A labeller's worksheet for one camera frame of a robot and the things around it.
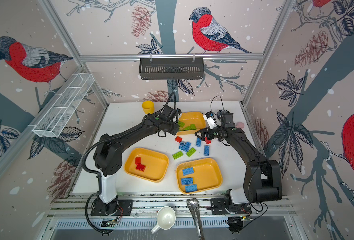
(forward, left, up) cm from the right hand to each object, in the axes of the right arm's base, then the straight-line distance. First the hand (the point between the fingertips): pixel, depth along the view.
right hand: (201, 132), depth 86 cm
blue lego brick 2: (-24, +8, -14) cm, 28 cm away
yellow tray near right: (-20, +2, -15) cm, 25 cm away
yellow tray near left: (-15, +31, -13) cm, 37 cm away
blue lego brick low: (-27, +6, -14) cm, 31 cm away
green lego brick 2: (-6, +6, -14) cm, 16 cm away
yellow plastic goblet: (+21, +36, 0) cm, 42 cm away
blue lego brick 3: (+1, +1, -14) cm, 14 cm away
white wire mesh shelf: (-4, +74, +19) cm, 76 cm away
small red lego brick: (-13, +38, -12) cm, 42 cm away
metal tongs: (-36, +4, -9) cm, 38 cm away
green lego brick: (-8, +14, -14) cm, 22 cm away
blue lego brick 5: (-2, +10, -13) cm, 17 cm away
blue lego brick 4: (-4, -4, -13) cm, 14 cm away
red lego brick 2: (+4, +15, -14) cm, 21 cm away
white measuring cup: (-41, +18, -13) cm, 46 cm away
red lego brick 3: (+2, -5, -13) cm, 15 cm away
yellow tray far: (+21, +3, -11) cm, 24 cm away
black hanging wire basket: (+46, +21, +15) cm, 52 cm away
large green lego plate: (+14, +5, -13) cm, 20 cm away
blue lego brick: (-18, +8, -13) cm, 24 cm away
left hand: (+4, +15, 0) cm, 15 cm away
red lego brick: (-17, +36, -12) cm, 41 cm away
